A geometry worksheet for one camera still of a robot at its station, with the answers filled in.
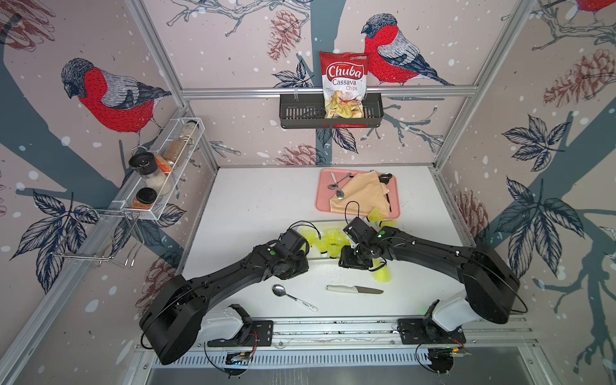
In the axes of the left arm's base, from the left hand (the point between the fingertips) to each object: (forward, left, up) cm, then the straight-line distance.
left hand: (312, 263), depth 83 cm
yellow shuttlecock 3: (+11, -8, -1) cm, 14 cm away
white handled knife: (-7, -17, -6) cm, 19 cm away
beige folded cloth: (+36, -24, -5) cm, 43 cm away
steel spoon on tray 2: (+39, -10, -4) cm, 40 cm away
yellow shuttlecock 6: (-2, -26, -6) cm, 27 cm away
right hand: (0, -11, 0) cm, 11 cm away
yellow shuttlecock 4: (+22, -26, -2) cm, 34 cm away
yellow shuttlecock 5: (+20, -33, -6) cm, 39 cm away
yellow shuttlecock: (+1, 0, +18) cm, 18 cm away
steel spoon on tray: (+36, -13, -6) cm, 39 cm away
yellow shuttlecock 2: (+8, -4, 0) cm, 9 cm away
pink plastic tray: (+43, -9, -5) cm, 44 cm away
